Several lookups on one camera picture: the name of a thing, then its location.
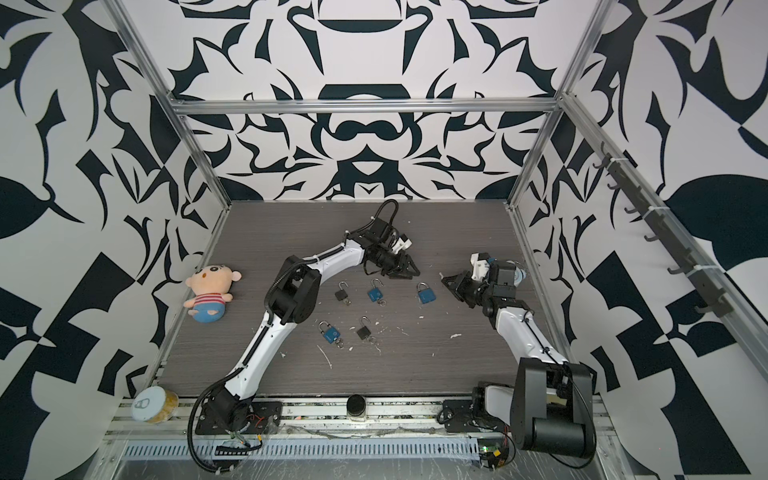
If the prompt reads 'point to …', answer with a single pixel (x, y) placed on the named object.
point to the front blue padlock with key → (330, 333)
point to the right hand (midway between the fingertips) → (445, 277)
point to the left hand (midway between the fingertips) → (419, 270)
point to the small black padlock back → (342, 294)
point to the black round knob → (356, 405)
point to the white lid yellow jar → (155, 405)
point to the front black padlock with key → (364, 332)
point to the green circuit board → (493, 452)
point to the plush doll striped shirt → (211, 286)
